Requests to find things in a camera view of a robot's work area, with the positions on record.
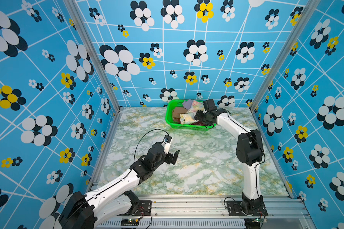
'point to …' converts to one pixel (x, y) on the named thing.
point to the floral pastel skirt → (188, 117)
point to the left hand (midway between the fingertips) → (173, 145)
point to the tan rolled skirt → (178, 110)
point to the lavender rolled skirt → (187, 104)
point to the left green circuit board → (129, 222)
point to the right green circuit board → (254, 223)
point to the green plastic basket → (169, 119)
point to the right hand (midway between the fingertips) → (200, 117)
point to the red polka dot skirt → (198, 123)
